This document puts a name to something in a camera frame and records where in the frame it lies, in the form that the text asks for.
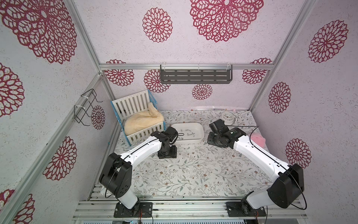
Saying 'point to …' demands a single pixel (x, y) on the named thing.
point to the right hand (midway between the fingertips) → (214, 141)
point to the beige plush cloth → (140, 120)
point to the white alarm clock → (229, 119)
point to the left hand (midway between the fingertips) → (171, 156)
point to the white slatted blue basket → (123, 107)
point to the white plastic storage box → (189, 133)
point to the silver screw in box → (192, 134)
